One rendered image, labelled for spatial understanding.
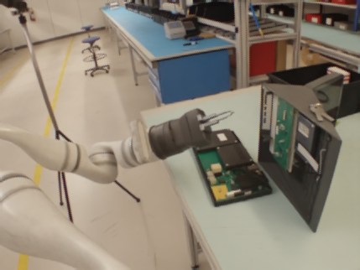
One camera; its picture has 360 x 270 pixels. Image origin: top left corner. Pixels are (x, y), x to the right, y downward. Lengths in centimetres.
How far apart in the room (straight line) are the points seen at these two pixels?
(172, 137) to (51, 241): 33
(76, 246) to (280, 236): 36
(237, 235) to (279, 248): 8
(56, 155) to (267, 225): 45
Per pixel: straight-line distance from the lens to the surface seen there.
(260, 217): 57
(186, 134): 56
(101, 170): 65
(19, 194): 39
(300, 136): 54
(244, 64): 218
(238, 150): 70
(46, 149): 60
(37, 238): 36
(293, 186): 64
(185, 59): 205
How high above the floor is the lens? 142
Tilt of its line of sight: 31 degrees down
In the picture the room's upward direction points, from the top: 7 degrees counter-clockwise
